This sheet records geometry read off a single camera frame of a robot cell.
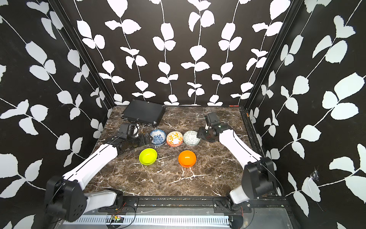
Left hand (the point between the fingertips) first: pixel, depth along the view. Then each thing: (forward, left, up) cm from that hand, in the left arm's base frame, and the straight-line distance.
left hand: (147, 137), depth 85 cm
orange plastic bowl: (-11, -24, -9) cm, 28 cm away
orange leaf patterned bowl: (+6, -16, -11) cm, 20 cm away
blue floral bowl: (+7, -4, -11) cm, 14 cm away
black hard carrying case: (+30, +7, -11) cm, 33 cm away
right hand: (+1, -31, +1) cm, 31 cm away
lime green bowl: (-7, +1, -12) cm, 14 cm away
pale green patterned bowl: (+5, -27, -11) cm, 29 cm away
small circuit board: (-39, +13, -14) cm, 43 cm away
